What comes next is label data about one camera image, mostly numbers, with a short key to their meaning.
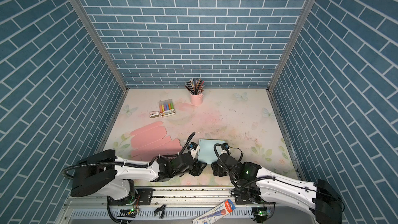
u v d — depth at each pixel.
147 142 0.92
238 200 0.74
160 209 0.70
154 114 1.02
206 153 0.87
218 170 0.64
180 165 0.61
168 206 0.72
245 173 0.58
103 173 0.43
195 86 1.05
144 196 0.74
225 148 0.72
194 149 0.74
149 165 0.55
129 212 0.71
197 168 0.72
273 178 0.51
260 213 0.71
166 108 1.08
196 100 1.10
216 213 0.69
